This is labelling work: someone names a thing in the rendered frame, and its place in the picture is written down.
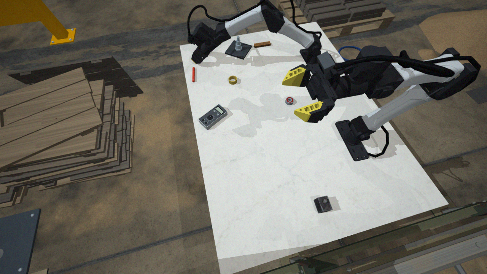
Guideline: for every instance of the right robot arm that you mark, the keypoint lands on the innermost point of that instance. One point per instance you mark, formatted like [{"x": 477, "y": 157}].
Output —
[{"x": 276, "y": 23}]

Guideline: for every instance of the brown rectangular block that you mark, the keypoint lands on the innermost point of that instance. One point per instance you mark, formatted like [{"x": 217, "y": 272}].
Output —
[{"x": 262, "y": 44}]

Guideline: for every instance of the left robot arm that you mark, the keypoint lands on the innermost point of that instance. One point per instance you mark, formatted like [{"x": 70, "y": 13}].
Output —
[{"x": 379, "y": 79}]

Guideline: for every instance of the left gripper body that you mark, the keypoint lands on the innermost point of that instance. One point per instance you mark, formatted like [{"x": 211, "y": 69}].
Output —
[{"x": 321, "y": 89}]

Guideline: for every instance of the red and grey ball bearing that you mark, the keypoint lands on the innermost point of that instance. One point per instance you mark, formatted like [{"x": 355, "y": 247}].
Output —
[{"x": 289, "y": 100}]

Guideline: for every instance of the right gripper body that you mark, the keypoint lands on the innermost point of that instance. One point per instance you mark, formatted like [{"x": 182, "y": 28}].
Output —
[{"x": 199, "y": 53}]

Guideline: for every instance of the grey multimeter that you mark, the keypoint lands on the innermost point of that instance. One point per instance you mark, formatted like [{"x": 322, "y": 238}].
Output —
[{"x": 213, "y": 116}]

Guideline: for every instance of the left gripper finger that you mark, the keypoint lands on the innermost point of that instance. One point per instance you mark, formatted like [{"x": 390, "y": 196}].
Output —
[
  {"x": 304, "y": 112},
  {"x": 294, "y": 78}
]

